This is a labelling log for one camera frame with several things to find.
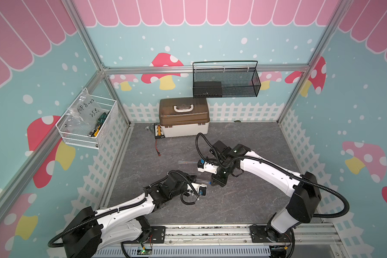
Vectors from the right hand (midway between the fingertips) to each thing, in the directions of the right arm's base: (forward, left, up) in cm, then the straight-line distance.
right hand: (212, 181), depth 77 cm
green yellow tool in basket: (+21, +52, +22) cm, 60 cm away
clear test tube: (+19, +15, -13) cm, 28 cm away
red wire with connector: (+31, +35, -13) cm, 49 cm away
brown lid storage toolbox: (+40, +15, +6) cm, 43 cm away
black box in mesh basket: (+57, 0, +14) cm, 58 cm away
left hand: (+4, +9, -2) cm, 10 cm away
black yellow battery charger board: (+42, +35, -10) cm, 56 cm away
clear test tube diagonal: (0, +5, -1) cm, 5 cm away
